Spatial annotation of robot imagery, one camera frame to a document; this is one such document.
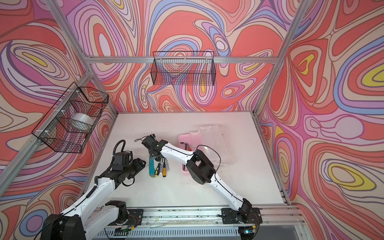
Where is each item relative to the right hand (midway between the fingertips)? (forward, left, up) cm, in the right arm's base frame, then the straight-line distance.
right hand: (158, 154), depth 97 cm
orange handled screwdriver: (-11, -5, +2) cm, 13 cm away
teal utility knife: (-12, +2, +1) cm, 13 cm away
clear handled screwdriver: (-8, -7, +2) cm, 11 cm away
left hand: (-9, +6, +6) cm, 12 cm away
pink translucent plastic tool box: (+3, -36, +9) cm, 37 cm away
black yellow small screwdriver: (-12, -1, +2) cm, 12 cm away
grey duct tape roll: (+3, +31, +34) cm, 46 cm away
